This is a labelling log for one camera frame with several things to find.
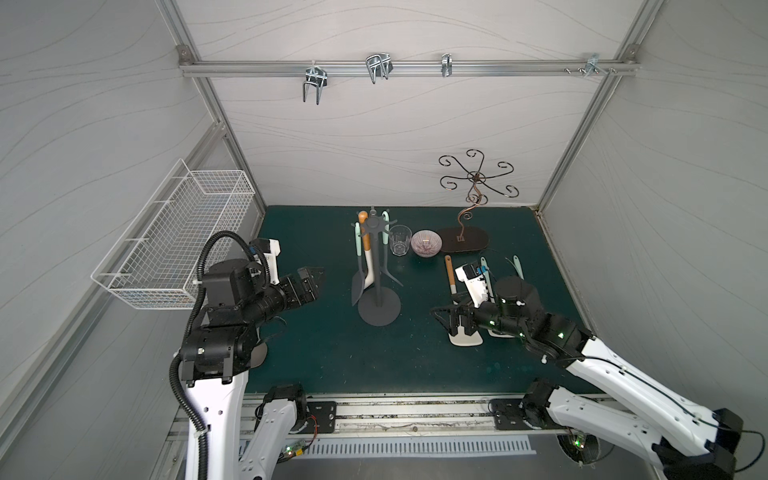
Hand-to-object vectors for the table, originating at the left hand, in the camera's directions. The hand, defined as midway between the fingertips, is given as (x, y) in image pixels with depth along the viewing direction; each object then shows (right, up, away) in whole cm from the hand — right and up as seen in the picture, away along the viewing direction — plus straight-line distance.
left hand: (309, 275), depth 63 cm
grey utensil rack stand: (+14, -13, +30) cm, 36 cm away
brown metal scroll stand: (+47, +7, +46) cm, 67 cm away
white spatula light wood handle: (+38, -21, +21) cm, 48 cm away
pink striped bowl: (+30, +6, +44) cm, 54 cm away
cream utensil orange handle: (+11, -3, +17) cm, 21 cm away
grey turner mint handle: (+9, -4, +16) cm, 19 cm away
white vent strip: (+25, -42, +7) cm, 49 cm away
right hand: (+30, -7, +6) cm, 31 cm away
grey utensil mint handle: (+16, +7, +9) cm, 20 cm away
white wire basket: (-34, +4, +2) cm, 34 cm away
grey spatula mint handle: (+62, -2, +40) cm, 74 cm away
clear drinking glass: (+21, +7, +44) cm, 49 cm away
